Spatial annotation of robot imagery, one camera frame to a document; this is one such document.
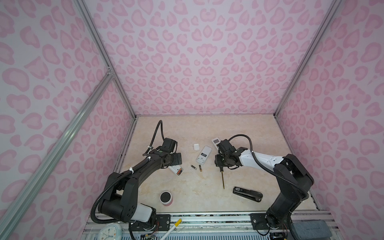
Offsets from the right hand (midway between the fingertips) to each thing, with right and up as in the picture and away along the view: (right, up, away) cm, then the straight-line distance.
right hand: (218, 161), depth 91 cm
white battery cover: (-13, +7, +10) cm, 18 cm away
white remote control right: (0, +11, +13) cm, 17 cm away
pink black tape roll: (-28, -16, -14) cm, 36 cm away
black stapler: (+18, -15, -12) cm, 26 cm away
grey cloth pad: (+40, -27, -22) cm, 53 cm away
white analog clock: (-52, -28, -21) cm, 63 cm away
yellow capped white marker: (-23, -27, -18) cm, 39 cm away
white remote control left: (-24, -4, -3) cm, 25 cm away
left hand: (-27, +2, -1) cm, 27 cm away
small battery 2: (-10, -5, 0) cm, 11 cm away
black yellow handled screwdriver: (+2, -5, 0) cm, 6 cm away
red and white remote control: (-8, +3, +5) cm, 10 cm away
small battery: (-15, -4, +2) cm, 15 cm away
